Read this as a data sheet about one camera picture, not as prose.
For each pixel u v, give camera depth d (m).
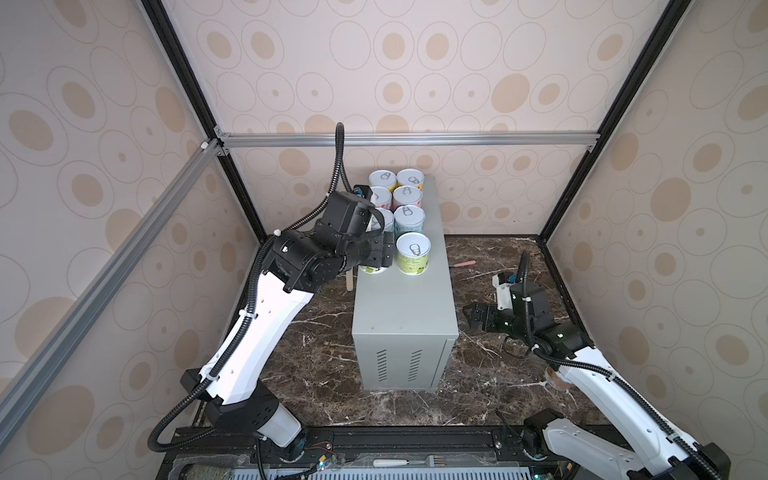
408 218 0.69
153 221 0.66
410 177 0.79
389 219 0.69
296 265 0.38
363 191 0.52
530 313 0.56
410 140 1.08
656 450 0.40
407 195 0.75
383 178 0.79
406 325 0.57
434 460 0.73
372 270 0.66
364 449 0.76
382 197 0.75
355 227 0.43
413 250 0.63
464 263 1.10
